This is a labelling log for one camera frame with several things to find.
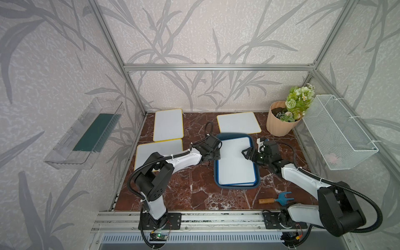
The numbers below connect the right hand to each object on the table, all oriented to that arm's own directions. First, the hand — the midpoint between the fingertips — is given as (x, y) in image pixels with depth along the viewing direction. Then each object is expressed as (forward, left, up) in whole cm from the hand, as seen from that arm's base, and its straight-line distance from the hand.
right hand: (244, 152), depth 89 cm
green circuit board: (-39, +44, -9) cm, 59 cm away
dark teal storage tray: (-4, +17, -7) cm, 18 cm away
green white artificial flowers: (+23, -31, +19) cm, 43 cm away
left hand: (+1, +15, -3) cm, 16 cm away
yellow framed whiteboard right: (+31, -6, -10) cm, 33 cm away
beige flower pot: (+17, -22, +3) cm, 28 cm away
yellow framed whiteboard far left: (+28, +51, -7) cm, 58 cm away
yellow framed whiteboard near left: (+9, +64, -12) cm, 66 cm away
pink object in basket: (-10, -38, +12) cm, 41 cm away
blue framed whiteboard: (-7, +6, -6) cm, 11 cm away
